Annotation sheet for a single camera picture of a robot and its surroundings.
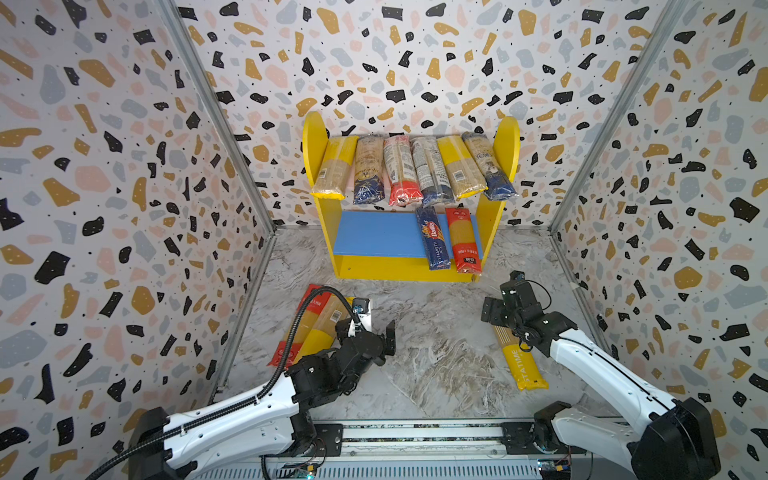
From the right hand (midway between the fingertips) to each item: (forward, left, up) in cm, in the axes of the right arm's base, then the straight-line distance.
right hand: (494, 301), depth 84 cm
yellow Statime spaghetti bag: (-14, -9, -12) cm, 20 cm away
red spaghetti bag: (+15, +6, +2) cm, 17 cm away
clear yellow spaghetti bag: (-5, +50, -10) cm, 51 cm away
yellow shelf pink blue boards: (+18, +33, +4) cm, 38 cm away
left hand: (-9, +31, +7) cm, 33 cm away
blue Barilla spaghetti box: (+21, +16, +3) cm, 26 cm away
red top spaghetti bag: (-3, +56, -11) cm, 57 cm away
